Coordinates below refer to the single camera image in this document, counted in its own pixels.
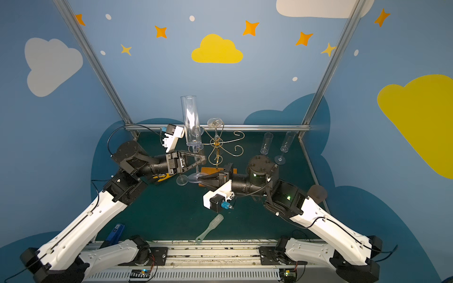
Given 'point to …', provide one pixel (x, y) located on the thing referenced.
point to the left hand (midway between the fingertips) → (205, 156)
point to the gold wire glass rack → (216, 143)
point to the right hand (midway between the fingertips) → (206, 170)
